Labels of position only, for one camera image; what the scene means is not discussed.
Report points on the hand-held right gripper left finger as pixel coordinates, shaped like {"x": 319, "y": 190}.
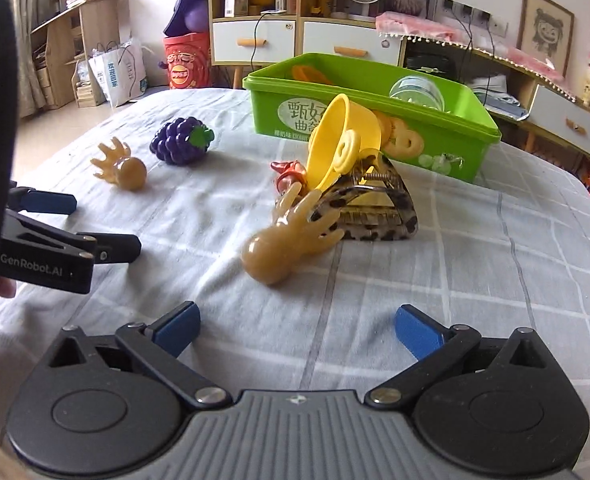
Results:
{"x": 177, "y": 327}

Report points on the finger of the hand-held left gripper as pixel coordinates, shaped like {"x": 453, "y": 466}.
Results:
{"x": 50, "y": 203}
{"x": 117, "y": 249}

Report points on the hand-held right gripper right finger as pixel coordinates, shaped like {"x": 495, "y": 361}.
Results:
{"x": 417, "y": 332}

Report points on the amber rubber hand toy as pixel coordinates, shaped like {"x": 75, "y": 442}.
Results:
{"x": 125, "y": 172}
{"x": 270, "y": 257}

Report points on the purple toy grapes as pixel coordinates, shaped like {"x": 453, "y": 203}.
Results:
{"x": 177, "y": 140}

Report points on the leopard print hair claw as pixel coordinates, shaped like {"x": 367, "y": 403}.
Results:
{"x": 375, "y": 215}

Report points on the small red plastic toy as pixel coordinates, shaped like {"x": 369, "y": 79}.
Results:
{"x": 290, "y": 172}

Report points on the green plastic box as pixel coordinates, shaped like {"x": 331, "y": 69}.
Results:
{"x": 270, "y": 110}

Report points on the yellow plastic scoop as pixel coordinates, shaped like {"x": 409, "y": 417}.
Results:
{"x": 340, "y": 130}

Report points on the clear cotton swab container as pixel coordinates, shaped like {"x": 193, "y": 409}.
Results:
{"x": 417, "y": 92}

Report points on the grey checked bedsheet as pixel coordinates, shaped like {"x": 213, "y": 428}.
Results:
{"x": 425, "y": 285}

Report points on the white paper bag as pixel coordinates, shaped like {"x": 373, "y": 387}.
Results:
{"x": 117, "y": 75}

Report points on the wooden desk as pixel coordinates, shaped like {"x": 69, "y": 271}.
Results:
{"x": 90, "y": 15}

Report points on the red printed bucket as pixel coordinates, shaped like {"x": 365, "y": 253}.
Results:
{"x": 185, "y": 65}

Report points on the purple bag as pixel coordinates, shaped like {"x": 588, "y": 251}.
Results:
{"x": 187, "y": 15}

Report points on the folded white blue cloths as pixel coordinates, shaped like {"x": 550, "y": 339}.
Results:
{"x": 500, "y": 95}

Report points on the black zip bag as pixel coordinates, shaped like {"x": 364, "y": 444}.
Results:
{"x": 427, "y": 62}

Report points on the small cardboard box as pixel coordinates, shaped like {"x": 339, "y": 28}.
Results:
{"x": 235, "y": 2}

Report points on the wooden cabinet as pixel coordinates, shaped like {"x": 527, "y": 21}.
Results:
{"x": 299, "y": 40}

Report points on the pink tasselled cloth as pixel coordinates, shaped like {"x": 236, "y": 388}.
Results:
{"x": 425, "y": 27}

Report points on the framed cartoon drawing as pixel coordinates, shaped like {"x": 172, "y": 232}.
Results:
{"x": 545, "y": 30}

